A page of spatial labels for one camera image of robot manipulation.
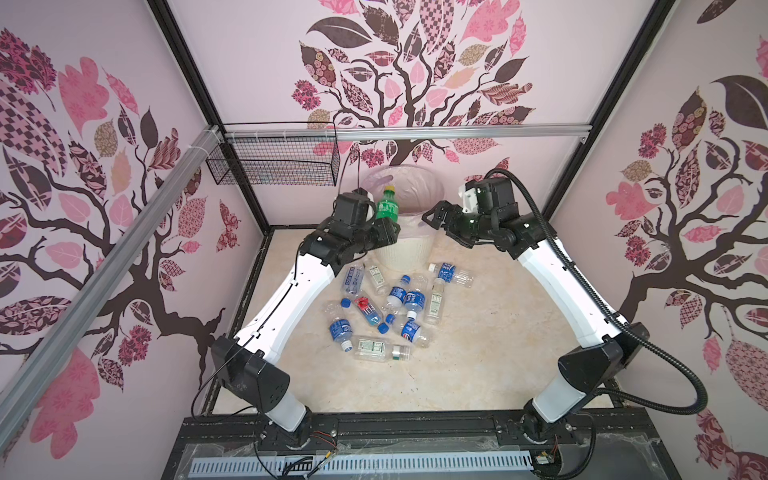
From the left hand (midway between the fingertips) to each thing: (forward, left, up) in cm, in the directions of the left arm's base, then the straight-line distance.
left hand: (391, 234), depth 75 cm
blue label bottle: (+7, -21, -27) cm, 35 cm away
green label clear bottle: (+4, +5, -26) cm, 27 cm away
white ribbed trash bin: (+13, -7, -23) cm, 27 cm away
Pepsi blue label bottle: (-15, -7, -26) cm, 31 cm away
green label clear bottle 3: (-9, -13, -27) cm, 32 cm away
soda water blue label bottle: (+4, +12, -26) cm, 29 cm away
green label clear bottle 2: (-20, +3, -26) cm, 33 cm away
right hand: (+1, -11, +4) cm, 12 cm away
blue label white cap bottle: (-5, -7, -26) cm, 28 cm away
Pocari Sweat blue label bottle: (-15, +15, -26) cm, 33 cm away
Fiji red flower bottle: (-7, +8, -26) cm, 28 cm away
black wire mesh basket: (+34, +37, +2) cm, 50 cm away
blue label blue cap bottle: (-1, -2, -27) cm, 27 cm away
